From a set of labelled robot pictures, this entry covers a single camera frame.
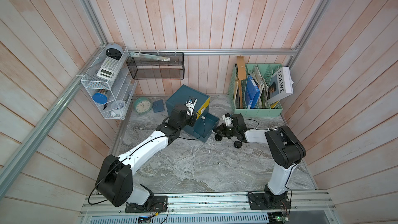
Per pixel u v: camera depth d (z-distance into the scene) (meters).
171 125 0.62
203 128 0.92
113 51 0.80
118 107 0.85
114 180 0.41
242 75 0.85
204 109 0.88
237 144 0.92
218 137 0.94
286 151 0.51
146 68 1.07
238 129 0.80
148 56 0.91
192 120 0.73
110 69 0.78
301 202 0.75
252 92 0.98
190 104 0.69
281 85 0.90
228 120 0.92
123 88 0.86
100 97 0.76
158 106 1.11
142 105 1.04
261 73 1.02
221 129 0.90
